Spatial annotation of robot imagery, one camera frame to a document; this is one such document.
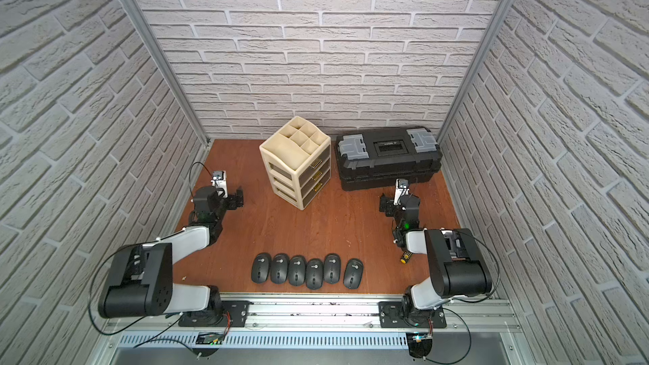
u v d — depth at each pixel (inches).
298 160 32.4
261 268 32.0
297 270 31.6
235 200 32.7
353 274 31.2
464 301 18.5
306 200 36.4
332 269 31.9
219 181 30.7
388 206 33.6
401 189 31.5
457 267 17.9
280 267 32.0
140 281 17.0
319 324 29.0
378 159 35.6
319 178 37.7
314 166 33.1
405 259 32.7
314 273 31.2
